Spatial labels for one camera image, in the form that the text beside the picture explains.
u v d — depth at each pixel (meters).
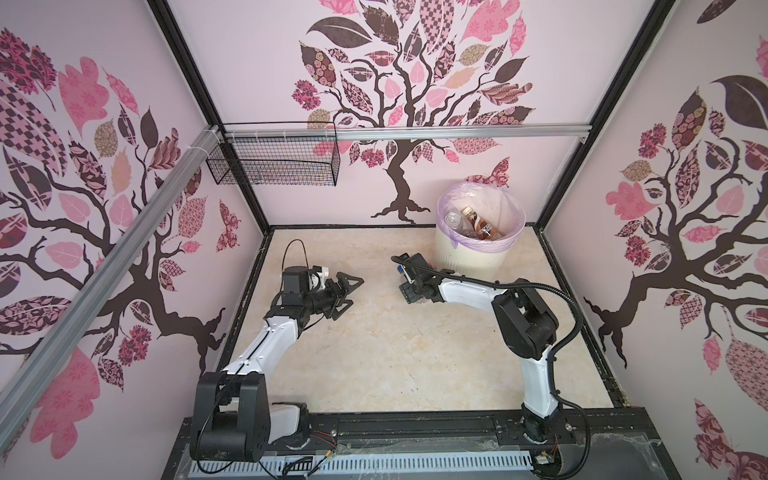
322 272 0.81
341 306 0.76
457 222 0.88
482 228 0.95
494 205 0.95
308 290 0.71
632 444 0.72
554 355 0.55
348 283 0.75
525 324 0.53
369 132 0.95
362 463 0.70
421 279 0.77
